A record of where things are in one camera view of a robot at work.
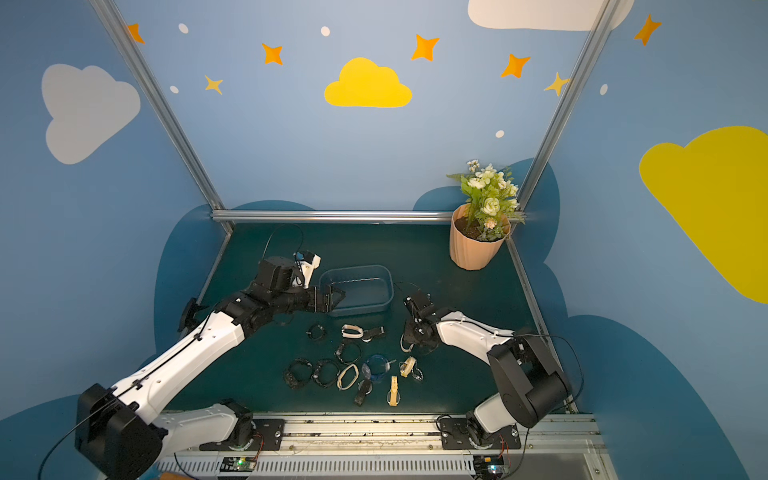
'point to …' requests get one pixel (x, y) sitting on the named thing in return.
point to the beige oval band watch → (402, 346)
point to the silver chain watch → (417, 374)
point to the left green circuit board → (237, 464)
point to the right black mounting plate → (456, 434)
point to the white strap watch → (352, 327)
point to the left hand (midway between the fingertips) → (338, 291)
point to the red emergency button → (189, 317)
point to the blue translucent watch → (378, 365)
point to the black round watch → (348, 352)
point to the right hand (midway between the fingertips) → (416, 332)
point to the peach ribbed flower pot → (466, 249)
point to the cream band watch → (339, 382)
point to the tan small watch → (407, 366)
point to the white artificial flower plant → (490, 201)
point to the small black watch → (316, 332)
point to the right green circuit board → (488, 466)
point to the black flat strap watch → (365, 387)
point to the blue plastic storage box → (367, 289)
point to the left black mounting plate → (268, 436)
